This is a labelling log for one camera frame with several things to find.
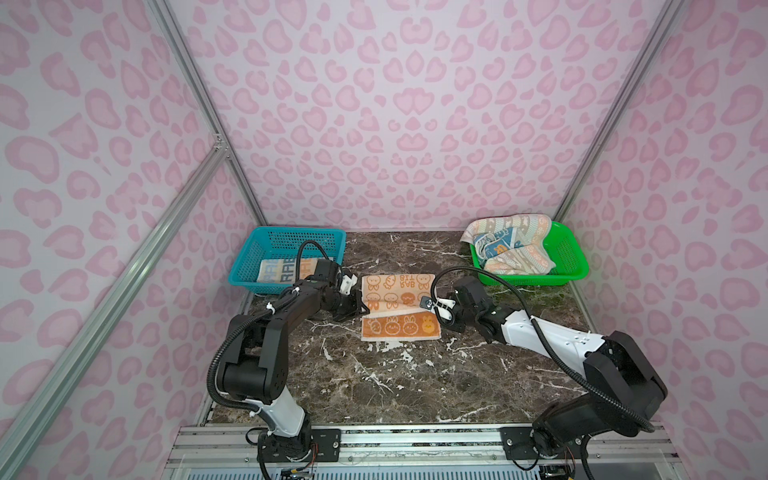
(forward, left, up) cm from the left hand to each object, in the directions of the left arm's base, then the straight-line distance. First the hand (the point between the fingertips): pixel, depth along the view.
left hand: (370, 306), depth 90 cm
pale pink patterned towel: (+31, -57, -1) cm, 66 cm away
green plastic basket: (+17, -68, -3) cm, 70 cm away
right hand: (0, -22, +2) cm, 22 cm away
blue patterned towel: (+24, -41, -1) cm, 48 cm away
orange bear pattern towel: (0, -6, -1) cm, 6 cm away
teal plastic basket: (+29, +40, -3) cm, 50 cm away
